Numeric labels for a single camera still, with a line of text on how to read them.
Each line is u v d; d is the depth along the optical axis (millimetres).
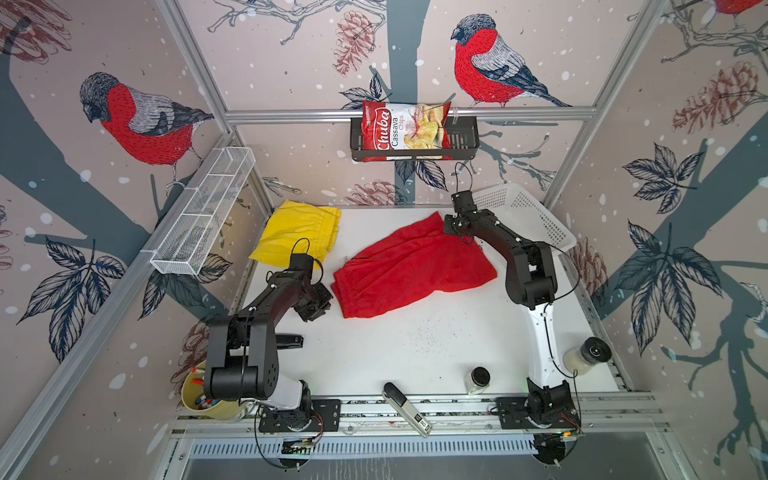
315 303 777
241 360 439
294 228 1093
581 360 749
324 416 733
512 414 728
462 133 954
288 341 853
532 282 624
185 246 709
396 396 727
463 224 817
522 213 1136
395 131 878
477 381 699
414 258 1007
